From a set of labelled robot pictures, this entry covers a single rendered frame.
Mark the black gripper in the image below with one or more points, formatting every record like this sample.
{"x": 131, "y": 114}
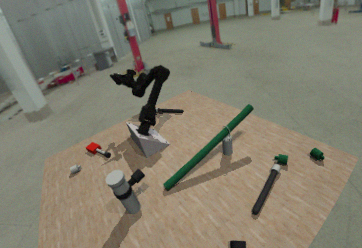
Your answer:
{"x": 123, "y": 79}

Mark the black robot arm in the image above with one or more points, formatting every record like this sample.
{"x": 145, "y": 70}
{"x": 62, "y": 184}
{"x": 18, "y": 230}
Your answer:
{"x": 148, "y": 111}

